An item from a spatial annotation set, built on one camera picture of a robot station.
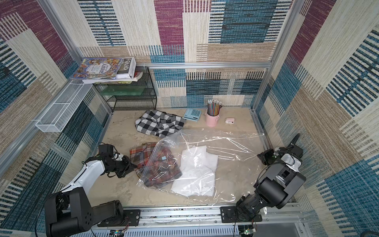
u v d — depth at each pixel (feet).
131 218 2.39
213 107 3.37
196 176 2.66
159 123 3.55
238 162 2.80
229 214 2.40
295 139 2.55
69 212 1.46
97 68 2.66
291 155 1.88
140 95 3.15
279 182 1.53
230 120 3.64
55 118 2.30
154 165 2.79
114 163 2.35
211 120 3.52
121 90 3.10
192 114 3.77
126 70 2.66
